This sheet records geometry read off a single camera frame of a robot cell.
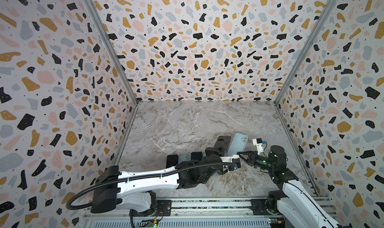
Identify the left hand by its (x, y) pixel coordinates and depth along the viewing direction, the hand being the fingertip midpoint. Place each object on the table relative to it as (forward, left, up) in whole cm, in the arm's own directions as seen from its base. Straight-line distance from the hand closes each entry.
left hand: (222, 144), depth 68 cm
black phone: (+7, -3, -10) cm, 12 cm away
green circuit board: (-28, +33, -27) cm, 51 cm away
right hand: (0, -9, -11) cm, 14 cm away
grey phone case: (+6, -11, -11) cm, 16 cm away
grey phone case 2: (+5, +19, -26) cm, 33 cm away
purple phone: (+4, +27, -28) cm, 39 cm away
